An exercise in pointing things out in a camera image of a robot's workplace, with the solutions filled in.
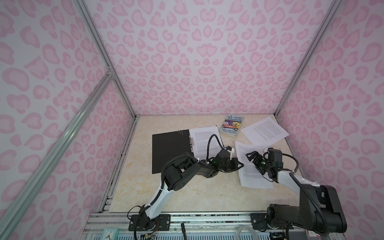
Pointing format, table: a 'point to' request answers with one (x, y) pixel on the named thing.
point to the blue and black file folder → (166, 145)
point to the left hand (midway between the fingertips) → (247, 164)
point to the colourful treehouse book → (231, 124)
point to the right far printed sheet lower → (250, 176)
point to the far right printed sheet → (265, 131)
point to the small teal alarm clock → (110, 234)
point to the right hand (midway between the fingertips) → (251, 157)
